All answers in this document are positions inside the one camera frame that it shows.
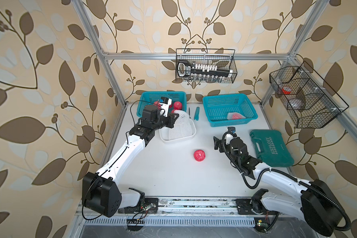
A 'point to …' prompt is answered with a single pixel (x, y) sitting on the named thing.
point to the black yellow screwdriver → (189, 112)
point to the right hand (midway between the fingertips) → (221, 136)
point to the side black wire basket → (309, 102)
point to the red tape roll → (286, 90)
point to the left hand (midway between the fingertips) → (176, 113)
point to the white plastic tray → (163, 134)
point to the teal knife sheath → (197, 114)
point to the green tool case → (271, 147)
